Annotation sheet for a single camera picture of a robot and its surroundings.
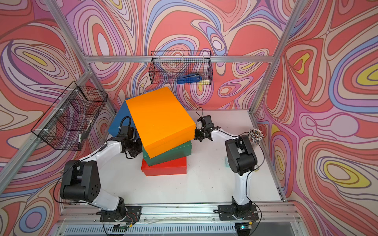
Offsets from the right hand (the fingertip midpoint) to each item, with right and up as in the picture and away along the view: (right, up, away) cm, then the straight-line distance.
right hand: (187, 138), depth 95 cm
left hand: (-25, -6, -4) cm, 26 cm away
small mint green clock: (+17, -6, -38) cm, 42 cm away
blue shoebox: (-49, +19, +13) cm, 54 cm away
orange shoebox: (-11, +10, -27) cm, 31 cm away
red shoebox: (-5, -14, -19) cm, 23 cm away
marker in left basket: (-53, 0, -24) cm, 58 cm away
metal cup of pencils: (+39, +3, -13) cm, 41 cm away
